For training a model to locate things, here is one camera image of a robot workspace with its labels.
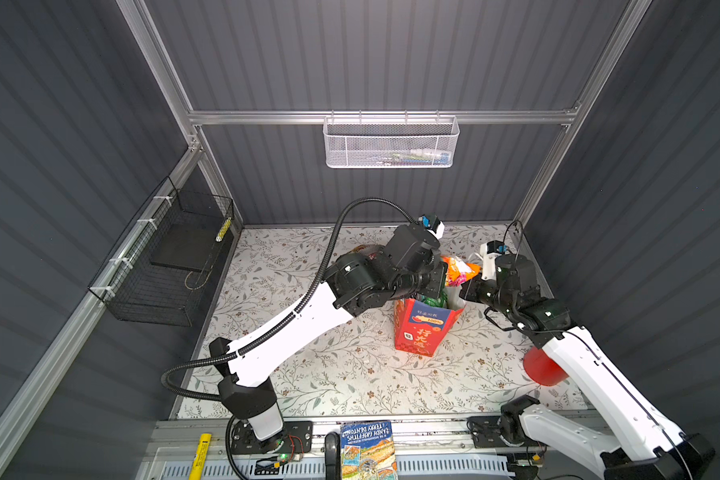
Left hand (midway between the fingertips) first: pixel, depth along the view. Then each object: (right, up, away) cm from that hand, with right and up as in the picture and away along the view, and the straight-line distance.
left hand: (444, 268), depth 61 cm
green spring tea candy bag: (+4, -10, +18) cm, 21 cm away
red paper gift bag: (-3, -16, +14) cm, 21 cm away
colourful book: (-16, -43, +8) cm, 47 cm away
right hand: (+8, -3, +14) cm, 16 cm away
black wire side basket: (-69, -2, +11) cm, 70 cm away
